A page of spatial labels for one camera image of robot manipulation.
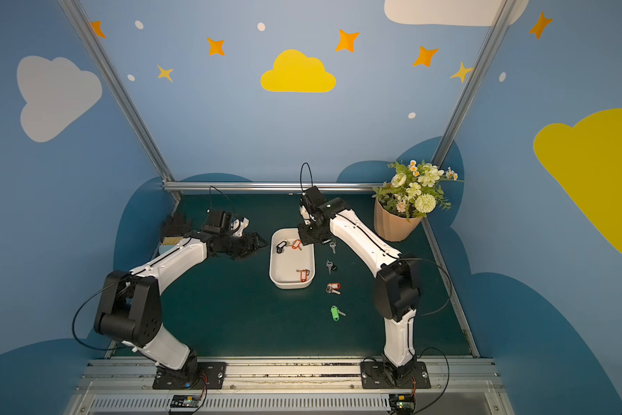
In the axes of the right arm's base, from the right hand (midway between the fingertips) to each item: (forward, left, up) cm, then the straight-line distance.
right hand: (309, 236), depth 88 cm
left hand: (-2, +16, -3) cm, 17 cm away
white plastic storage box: (-1, +7, -18) cm, 19 cm away
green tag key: (+8, -9, -16) cm, 20 cm away
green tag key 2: (-20, -10, -16) cm, 28 cm away
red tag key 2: (-6, +2, -16) cm, 17 cm away
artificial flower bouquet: (+11, -34, +13) cm, 38 cm away
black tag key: (+6, +12, -16) cm, 21 cm away
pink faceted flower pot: (+9, -30, -5) cm, 32 cm away
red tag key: (+7, +6, -16) cm, 18 cm away
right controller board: (-44, -30, -19) cm, 57 cm away
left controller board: (-48, +32, -17) cm, 60 cm away
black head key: (-3, -8, -16) cm, 19 cm away
